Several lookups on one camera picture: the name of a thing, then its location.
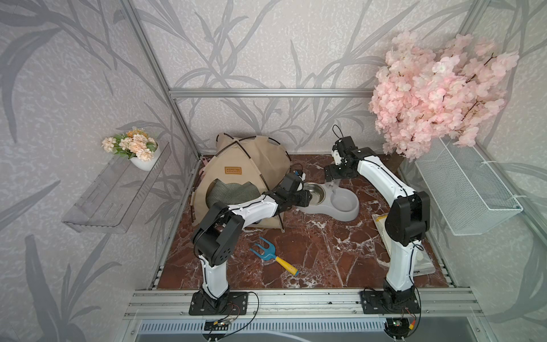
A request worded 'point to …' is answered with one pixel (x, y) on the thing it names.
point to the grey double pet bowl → (342, 205)
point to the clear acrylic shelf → (104, 207)
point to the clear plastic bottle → (333, 184)
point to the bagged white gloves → (422, 263)
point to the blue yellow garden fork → (270, 254)
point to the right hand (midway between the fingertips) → (334, 173)
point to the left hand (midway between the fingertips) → (309, 196)
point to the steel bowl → (318, 193)
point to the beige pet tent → (258, 160)
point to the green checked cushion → (219, 191)
